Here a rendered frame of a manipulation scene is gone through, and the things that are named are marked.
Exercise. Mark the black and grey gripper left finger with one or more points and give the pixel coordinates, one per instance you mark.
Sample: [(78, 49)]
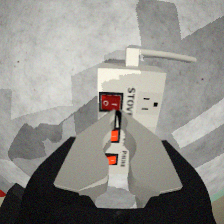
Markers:
[(78, 167)]

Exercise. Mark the white power strip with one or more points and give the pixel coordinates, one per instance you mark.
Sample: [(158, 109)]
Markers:
[(135, 89)]

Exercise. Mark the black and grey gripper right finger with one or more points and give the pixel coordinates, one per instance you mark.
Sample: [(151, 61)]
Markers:
[(158, 169)]

